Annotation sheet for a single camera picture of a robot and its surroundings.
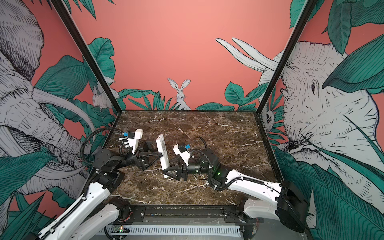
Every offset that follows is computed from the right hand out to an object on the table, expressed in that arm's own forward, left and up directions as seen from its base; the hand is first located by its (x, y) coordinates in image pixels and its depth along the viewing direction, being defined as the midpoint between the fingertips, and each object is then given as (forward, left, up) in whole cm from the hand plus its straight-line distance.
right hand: (164, 170), depth 59 cm
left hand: (+4, 0, +8) cm, 9 cm away
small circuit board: (-18, +24, -28) cm, 41 cm away
